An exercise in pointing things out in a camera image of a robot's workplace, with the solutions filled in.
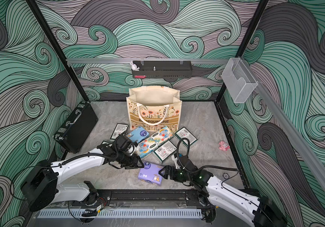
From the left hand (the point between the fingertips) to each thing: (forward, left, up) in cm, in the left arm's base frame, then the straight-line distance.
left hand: (142, 165), depth 77 cm
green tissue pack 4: (+15, +25, -3) cm, 29 cm away
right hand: (-4, -12, -4) cm, 13 cm away
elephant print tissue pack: (+15, -4, -2) cm, 15 cm away
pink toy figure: (+15, -52, -5) cm, 54 cm away
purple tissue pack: (-3, -5, -3) cm, 6 cm away
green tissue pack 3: (+10, -13, -3) cm, 16 cm away
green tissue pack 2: (+26, +18, -2) cm, 31 cm away
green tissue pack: (+23, -26, -3) cm, 35 cm away
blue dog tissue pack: (+22, +5, -3) cm, 22 cm away
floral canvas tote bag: (+26, -6, +19) cm, 33 cm away
